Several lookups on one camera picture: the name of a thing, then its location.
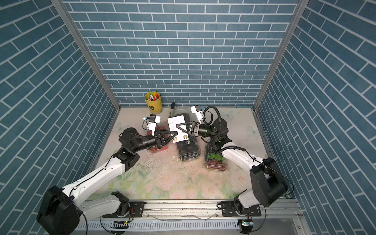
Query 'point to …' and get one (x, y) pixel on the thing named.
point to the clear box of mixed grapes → (214, 161)
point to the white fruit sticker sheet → (181, 135)
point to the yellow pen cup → (153, 99)
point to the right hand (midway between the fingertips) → (180, 130)
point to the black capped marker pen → (173, 107)
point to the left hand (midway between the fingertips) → (179, 137)
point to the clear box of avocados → (189, 150)
